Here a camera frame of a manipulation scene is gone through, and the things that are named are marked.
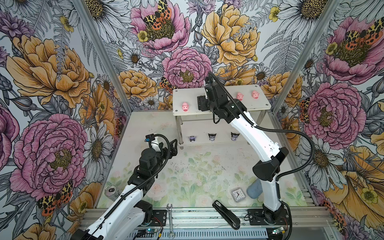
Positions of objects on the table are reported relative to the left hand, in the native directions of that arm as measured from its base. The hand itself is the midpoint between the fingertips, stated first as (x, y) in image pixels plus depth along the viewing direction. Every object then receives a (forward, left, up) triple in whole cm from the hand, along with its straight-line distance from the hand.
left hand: (170, 145), depth 80 cm
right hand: (+15, -19, +17) cm, 29 cm away
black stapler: (-31, -28, -13) cm, 43 cm away
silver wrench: (-37, -2, -18) cm, 41 cm away
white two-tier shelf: (+28, -14, -20) cm, 38 cm away
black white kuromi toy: (+11, -24, -8) cm, 27 cm away
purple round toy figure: (+11, -11, -9) cm, 18 cm away
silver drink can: (-21, +25, -5) cm, 33 cm away
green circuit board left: (-35, +8, -18) cm, 40 cm away
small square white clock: (-20, -35, -16) cm, 44 cm away
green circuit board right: (-36, -52, -18) cm, 66 cm away
